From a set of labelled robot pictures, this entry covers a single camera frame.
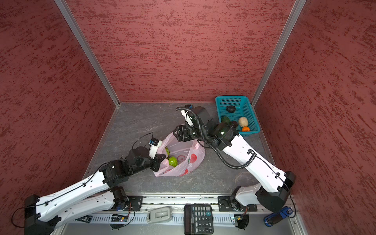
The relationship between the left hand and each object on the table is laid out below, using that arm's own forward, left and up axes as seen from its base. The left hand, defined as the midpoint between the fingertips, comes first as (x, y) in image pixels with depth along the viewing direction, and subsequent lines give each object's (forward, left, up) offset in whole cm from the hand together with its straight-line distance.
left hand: (164, 159), depth 74 cm
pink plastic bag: (+7, -8, -15) cm, 19 cm away
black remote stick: (-25, +36, -13) cm, 45 cm away
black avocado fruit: (+48, -45, -12) cm, 66 cm away
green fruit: (+2, -4, -9) cm, 10 cm away
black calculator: (-24, -18, -13) cm, 33 cm away
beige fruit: (+34, -51, -10) cm, 62 cm away
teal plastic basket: (+50, -49, -13) cm, 71 cm away
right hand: (+5, -8, +15) cm, 18 cm away
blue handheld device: (-24, -53, -11) cm, 59 cm away
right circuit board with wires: (-24, -40, -17) cm, 50 cm away
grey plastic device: (-23, +1, -13) cm, 27 cm away
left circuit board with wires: (-24, +24, -19) cm, 38 cm away
